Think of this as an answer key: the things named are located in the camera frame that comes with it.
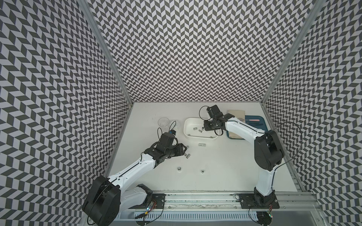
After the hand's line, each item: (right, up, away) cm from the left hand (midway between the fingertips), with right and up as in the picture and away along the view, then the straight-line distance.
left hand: (183, 150), depth 83 cm
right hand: (+15, +12, +11) cm, 23 cm away
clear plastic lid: (-7, +13, +15) cm, 21 cm away
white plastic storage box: (+4, +15, +17) cm, 22 cm away
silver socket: (+7, +11, +19) cm, 23 cm away
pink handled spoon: (+52, +17, +23) cm, 59 cm away
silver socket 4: (+11, -12, -1) cm, 17 cm away
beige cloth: (+43, +21, +25) cm, 54 cm away
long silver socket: (+1, -5, +6) cm, 8 cm away
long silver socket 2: (+12, +1, +11) cm, 17 cm away
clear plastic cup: (-15, +15, +18) cm, 28 cm away
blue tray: (+57, +14, +19) cm, 62 cm away
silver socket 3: (+3, -5, +6) cm, 8 cm away
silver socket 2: (+2, -1, +11) cm, 11 cm away
